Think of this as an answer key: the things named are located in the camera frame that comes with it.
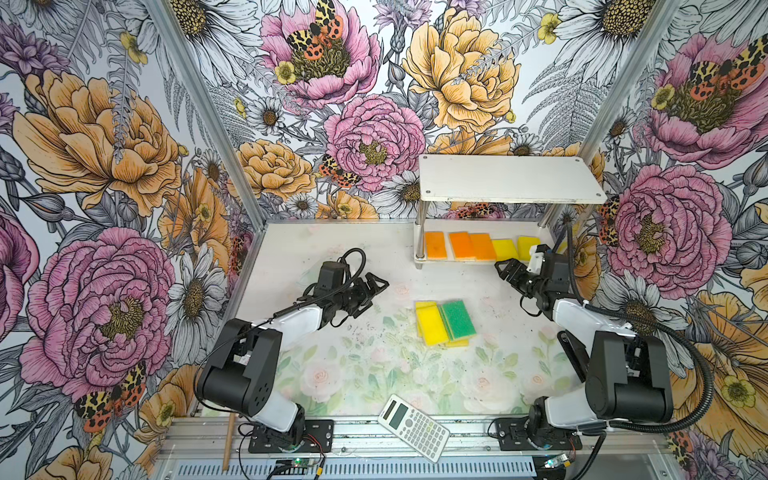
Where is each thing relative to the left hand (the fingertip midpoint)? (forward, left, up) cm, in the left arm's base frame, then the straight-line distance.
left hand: (381, 299), depth 89 cm
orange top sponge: (+20, -34, 0) cm, 40 cm away
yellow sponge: (+21, -42, -2) cm, 47 cm away
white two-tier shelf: (+16, -33, +25) cm, 45 cm away
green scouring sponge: (-5, -22, -3) cm, 23 cm away
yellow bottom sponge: (-12, -22, -5) cm, 25 cm away
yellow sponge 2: (+22, -49, -1) cm, 54 cm away
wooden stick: (-34, +37, -9) cm, 51 cm away
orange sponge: (+21, -19, -1) cm, 28 cm away
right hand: (+7, -36, +3) cm, 37 cm away
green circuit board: (-39, +21, -11) cm, 45 cm away
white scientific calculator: (-32, -9, -8) cm, 34 cm away
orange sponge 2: (+22, -28, -2) cm, 36 cm away
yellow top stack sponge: (-6, -14, -5) cm, 16 cm away
